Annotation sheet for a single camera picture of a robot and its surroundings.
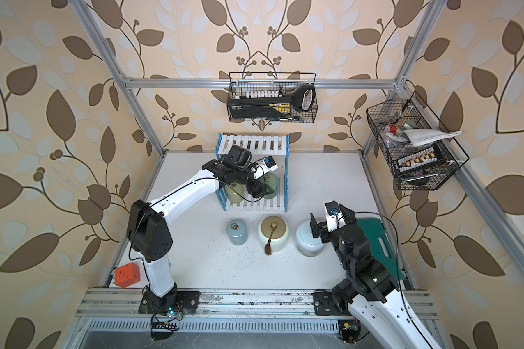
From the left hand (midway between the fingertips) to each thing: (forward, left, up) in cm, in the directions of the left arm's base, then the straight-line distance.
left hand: (270, 181), depth 83 cm
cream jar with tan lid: (-16, -1, -11) cm, 20 cm away
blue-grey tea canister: (-15, +13, -13) cm, 23 cm away
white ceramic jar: (-20, -13, -11) cm, 27 cm away
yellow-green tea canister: (+3, +16, -12) cm, 20 cm away
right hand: (-14, -19, +3) cm, 24 cm away
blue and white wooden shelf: (+34, +6, -14) cm, 38 cm away
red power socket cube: (-30, +50, -16) cm, 60 cm away
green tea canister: (-1, 0, +2) cm, 2 cm away
